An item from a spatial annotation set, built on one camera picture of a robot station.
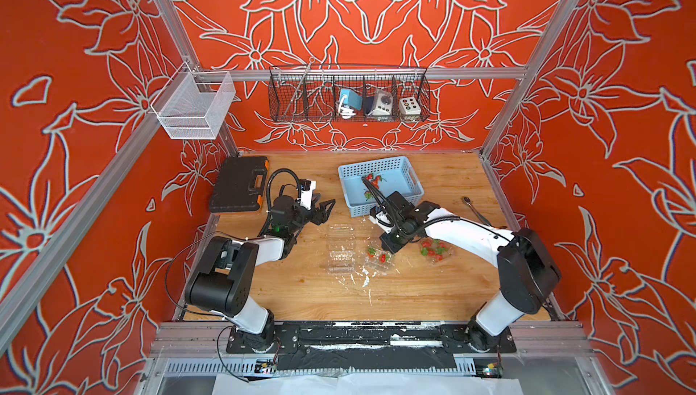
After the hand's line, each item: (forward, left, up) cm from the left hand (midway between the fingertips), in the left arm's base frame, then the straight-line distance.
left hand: (327, 197), depth 89 cm
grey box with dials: (+27, -17, +20) cm, 37 cm away
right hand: (-13, -18, -7) cm, 23 cm away
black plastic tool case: (+10, +36, -8) cm, 38 cm away
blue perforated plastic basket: (+21, -22, -11) cm, 33 cm away
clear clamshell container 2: (-13, -5, -13) cm, 18 cm away
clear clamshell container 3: (-15, -18, -13) cm, 27 cm away
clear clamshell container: (-15, -35, -11) cm, 40 cm away
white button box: (+30, -27, +17) cm, 44 cm away
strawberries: (-16, -19, -10) cm, 27 cm away
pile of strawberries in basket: (+19, -17, -13) cm, 29 cm away
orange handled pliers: (+9, -53, -11) cm, 55 cm away
